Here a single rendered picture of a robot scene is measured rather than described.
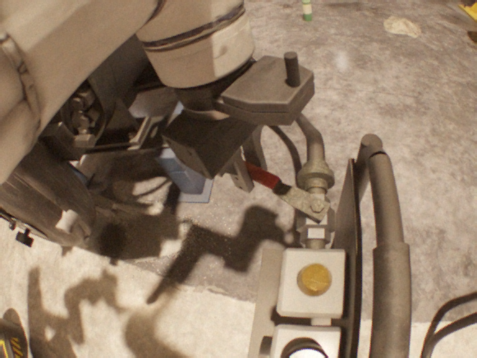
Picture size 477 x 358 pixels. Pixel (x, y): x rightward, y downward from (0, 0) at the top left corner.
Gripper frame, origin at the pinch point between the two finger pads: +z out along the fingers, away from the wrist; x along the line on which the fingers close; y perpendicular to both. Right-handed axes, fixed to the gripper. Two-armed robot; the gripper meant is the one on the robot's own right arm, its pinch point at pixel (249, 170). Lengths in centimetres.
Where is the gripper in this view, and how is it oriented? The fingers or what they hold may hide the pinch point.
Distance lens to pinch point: 33.6
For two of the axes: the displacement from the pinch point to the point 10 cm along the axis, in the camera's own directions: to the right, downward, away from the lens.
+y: -7.7, -4.1, 4.9
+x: -5.9, 7.5, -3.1
